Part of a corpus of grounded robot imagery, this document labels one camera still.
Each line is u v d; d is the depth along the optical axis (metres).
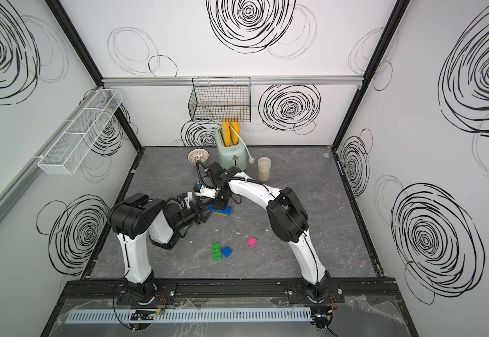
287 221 0.53
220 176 0.67
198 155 1.12
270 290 0.75
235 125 0.99
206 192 0.81
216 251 0.82
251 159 1.07
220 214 0.91
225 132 1.00
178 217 0.77
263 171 1.01
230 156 0.97
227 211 0.89
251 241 0.84
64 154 0.72
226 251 0.82
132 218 0.53
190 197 0.89
